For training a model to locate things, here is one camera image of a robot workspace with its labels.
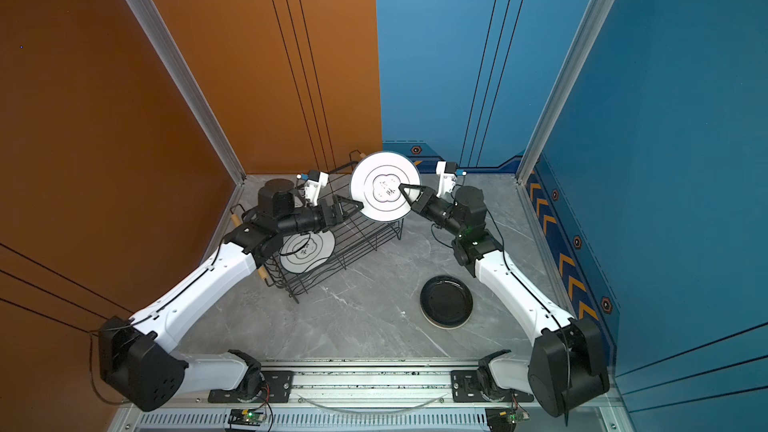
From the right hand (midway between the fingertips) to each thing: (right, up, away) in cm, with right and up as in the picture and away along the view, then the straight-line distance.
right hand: (397, 190), depth 72 cm
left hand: (-10, -4, 0) cm, 11 cm away
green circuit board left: (-36, -55, -2) cm, 65 cm away
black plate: (+14, -31, +12) cm, 36 cm away
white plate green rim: (-22, -14, -6) cm, 27 cm away
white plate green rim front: (-5, +1, 0) cm, 5 cm away
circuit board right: (+26, -54, -2) cm, 60 cm away
